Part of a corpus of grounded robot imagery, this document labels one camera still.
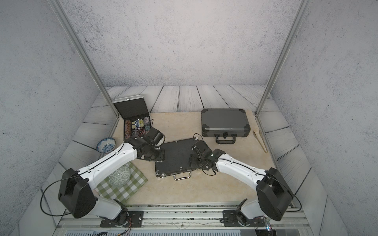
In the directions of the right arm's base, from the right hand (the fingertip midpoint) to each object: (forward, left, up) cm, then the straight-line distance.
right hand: (193, 163), depth 83 cm
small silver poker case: (+37, +42, +5) cm, 56 cm away
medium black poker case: (+2, +10, -3) cm, 11 cm away
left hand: (+1, +15, +3) cm, 16 cm away
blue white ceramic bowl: (+16, +59, -7) cm, 62 cm away
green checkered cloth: (-7, +32, -8) cm, 34 cm away
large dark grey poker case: (+29, -21, -1) cm, 36 cm away
